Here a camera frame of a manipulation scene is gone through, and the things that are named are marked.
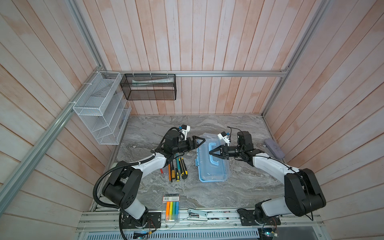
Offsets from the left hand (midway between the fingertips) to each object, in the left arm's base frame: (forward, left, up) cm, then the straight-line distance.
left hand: (202, 144), depth 81 cm
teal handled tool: (-2, +14, -17) cm, 22 cm away
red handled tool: (-8, +24, -18) cm, 31 cm away
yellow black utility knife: (-8, +11, -17) cm, 22 cm away
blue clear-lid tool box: (-11, -5, -4) cm, 13 cm away
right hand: (-5, -4, -1) cm, 7 cm away
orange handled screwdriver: (-8, +19, -18) cm, 27 cm away
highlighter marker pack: (-28, +16, -17) cm, 37 cm away
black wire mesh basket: (+33, +32, +14) cm, 48 cm away
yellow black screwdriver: (-12, +14, -16) cm, 25 cm away
